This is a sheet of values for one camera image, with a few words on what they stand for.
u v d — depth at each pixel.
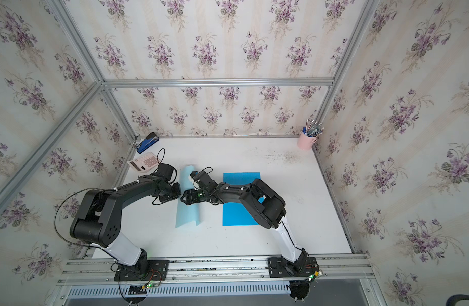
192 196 0.82
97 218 0.46
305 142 1.09
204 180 0.75
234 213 0.88
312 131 1.11
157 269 0.73
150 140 1.15
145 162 1.04
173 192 0.82
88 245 0.49
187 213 0.84
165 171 0.76
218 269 0.75
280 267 0.73
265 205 0.53
